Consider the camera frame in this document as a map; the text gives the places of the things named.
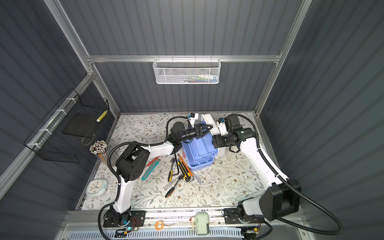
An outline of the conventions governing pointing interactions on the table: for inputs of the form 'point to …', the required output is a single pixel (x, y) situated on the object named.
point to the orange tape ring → (159, 225)
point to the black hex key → (177, 166)
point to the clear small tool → (199, 179)
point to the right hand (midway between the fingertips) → (221, 141)
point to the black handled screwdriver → (170, 191)
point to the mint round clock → (96, 187)
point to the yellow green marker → (102, 116)
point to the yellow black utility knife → (185, 172)
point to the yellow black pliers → (171, 173)
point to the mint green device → (202, 223)
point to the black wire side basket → (62, 135)
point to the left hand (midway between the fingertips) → (213, 128)
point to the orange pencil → (187, 167)
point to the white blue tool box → (200, 153)
